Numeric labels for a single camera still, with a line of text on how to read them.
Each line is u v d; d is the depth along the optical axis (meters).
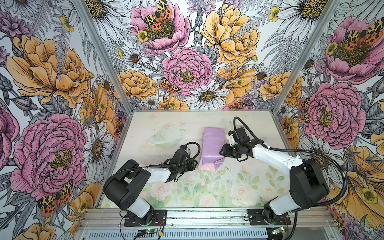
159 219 0.73
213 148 0.92
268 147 0.57
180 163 0.71
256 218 0.74
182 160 0.73
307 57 0.89
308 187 0.44
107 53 0.90
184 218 0.76
